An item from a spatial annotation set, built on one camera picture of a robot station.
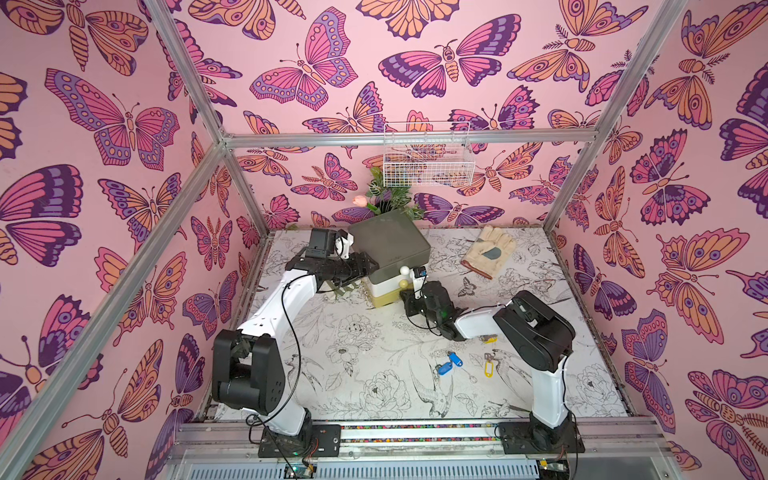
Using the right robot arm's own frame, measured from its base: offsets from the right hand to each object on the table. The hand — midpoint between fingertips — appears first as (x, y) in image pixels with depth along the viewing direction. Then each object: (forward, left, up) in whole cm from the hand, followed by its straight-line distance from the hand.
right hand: (396, 296), depth 96 cm
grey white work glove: (+4, +19, -4) cm, 20 cm away
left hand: (0, +6, +14) cm, 15 cm away
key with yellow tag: (-20, -27, -4) cm, 34 cm away
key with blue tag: (-22, -13, -4) cm, 26 cm away
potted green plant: (+30, +5, +15) cm, 34 cm away
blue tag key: (-18, -17, -5) cm, 26 cm away
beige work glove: (+23, -34, -4) cm, 41 cm away
